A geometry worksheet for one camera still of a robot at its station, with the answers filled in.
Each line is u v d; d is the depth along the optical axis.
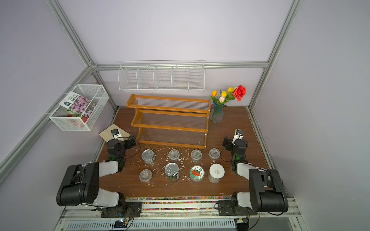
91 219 0.73
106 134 1.03
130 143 0.84
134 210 0.72
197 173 0.78
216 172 0.77
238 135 0.78
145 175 0.80
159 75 0.99
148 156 0.88
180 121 0.97
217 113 1.08
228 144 0.81
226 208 0.74
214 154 0.88
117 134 0.79
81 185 0.45
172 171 0.76
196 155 0.87
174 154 0.88
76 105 0.73
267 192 0.44
